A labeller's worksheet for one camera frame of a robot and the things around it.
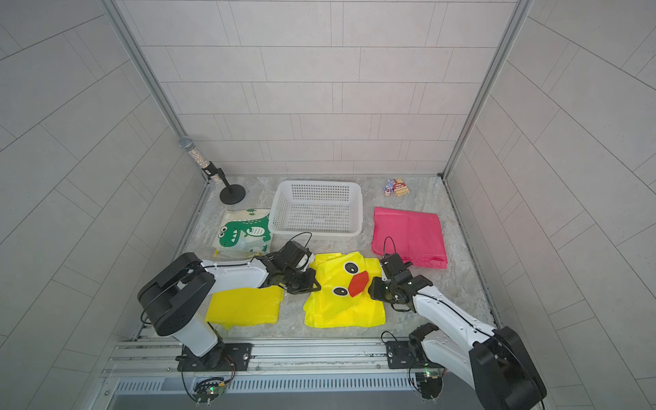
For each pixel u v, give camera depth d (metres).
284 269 0.70
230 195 1.08
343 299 0.78
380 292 0.74
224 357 0.68
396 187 1.11
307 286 0.75
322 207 1.05
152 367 0.71
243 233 0.94
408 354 0.71
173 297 0.45
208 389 0.65
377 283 0.74
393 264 0.67
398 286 0.65
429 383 0.68
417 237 0.91
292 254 0.70
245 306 0.80
